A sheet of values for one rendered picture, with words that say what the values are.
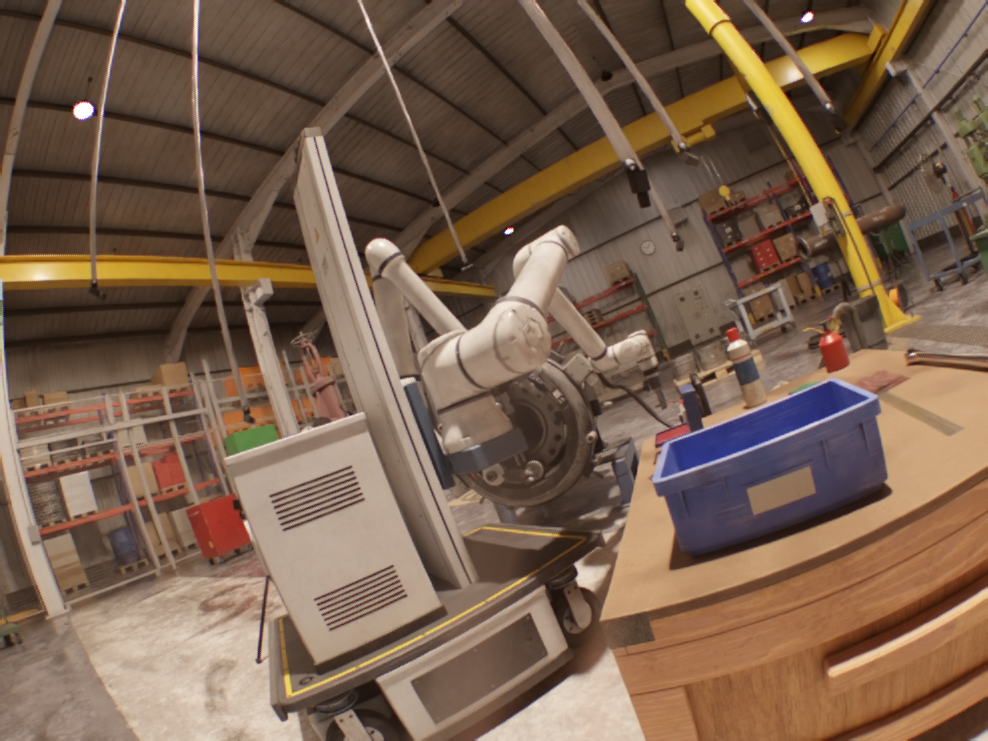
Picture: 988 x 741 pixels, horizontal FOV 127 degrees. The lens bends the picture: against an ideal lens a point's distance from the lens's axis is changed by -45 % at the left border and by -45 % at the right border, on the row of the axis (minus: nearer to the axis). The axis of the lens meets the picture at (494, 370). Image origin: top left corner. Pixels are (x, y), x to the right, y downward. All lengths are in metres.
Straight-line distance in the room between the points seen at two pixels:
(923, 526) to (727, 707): 0.33
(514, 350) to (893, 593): 0.82
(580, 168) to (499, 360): 12.69
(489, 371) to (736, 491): 0.65
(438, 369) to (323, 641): 0.70
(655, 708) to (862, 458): 0.40
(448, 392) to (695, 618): 0.79
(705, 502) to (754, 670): 0.24
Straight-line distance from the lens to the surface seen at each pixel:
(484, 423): 1.08
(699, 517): 0.57
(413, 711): 1.09
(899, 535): 0.57
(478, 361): 1.02
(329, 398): 6.44
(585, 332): 1.78
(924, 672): 0.77
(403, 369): 1.73
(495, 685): 1.15
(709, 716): 0.68
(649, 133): 13.53
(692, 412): 1.26
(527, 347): 0.98
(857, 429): 0.58
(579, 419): 1.98
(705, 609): 0.53
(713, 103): 13.85
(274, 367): 10.34
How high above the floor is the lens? 0.75
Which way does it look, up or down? 4 degrees up
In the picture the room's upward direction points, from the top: 21 degrees counter-clockwise
